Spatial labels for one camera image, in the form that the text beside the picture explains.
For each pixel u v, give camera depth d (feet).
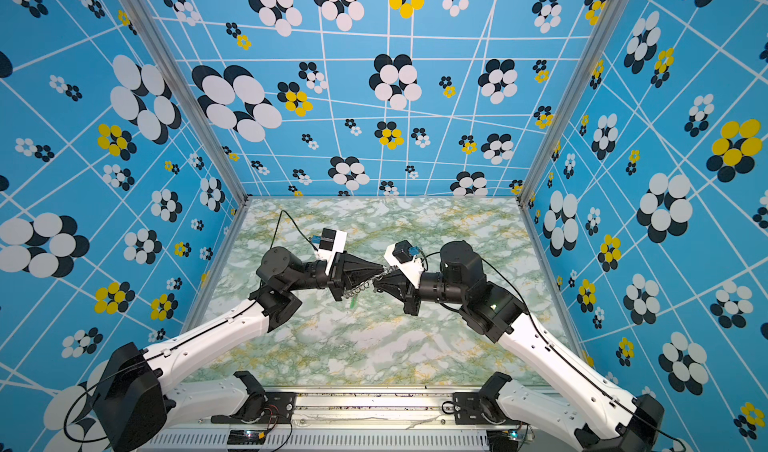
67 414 1.26
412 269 1.75
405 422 2.38
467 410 2.35
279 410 2.38
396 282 1.89
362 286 1.96
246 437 2.37
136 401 1.29
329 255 1.80
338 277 1.82
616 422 1.24
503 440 2.32
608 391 1.31
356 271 1.90
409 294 1.77
